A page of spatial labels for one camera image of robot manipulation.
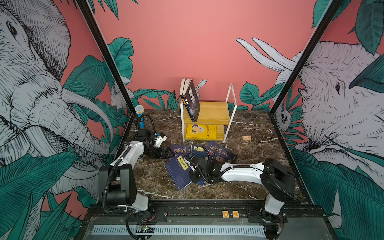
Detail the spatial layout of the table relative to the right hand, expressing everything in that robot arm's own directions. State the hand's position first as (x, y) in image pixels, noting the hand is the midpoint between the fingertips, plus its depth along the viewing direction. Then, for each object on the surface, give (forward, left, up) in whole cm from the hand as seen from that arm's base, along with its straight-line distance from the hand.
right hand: (187, 172), depth 82 cm
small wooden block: (+28, -41, -6) cm, 50 cm away
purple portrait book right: (+14, -21, -5) cm, 26 cm away
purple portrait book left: (+17, +4, -4) cm, 18 cm away
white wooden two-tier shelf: (+27, -16, +14) cm, 34 cm away
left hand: (+10, +12, +4) cm, 16 cm away
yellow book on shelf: (+30, -9, -1) cm, 31 cm away
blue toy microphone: (+31, +29, +18) cm, 47 cm away
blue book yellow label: (+3, +5, -5) cm, 8 cm away
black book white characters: (+30, -1, +29) cm, 41 cm away
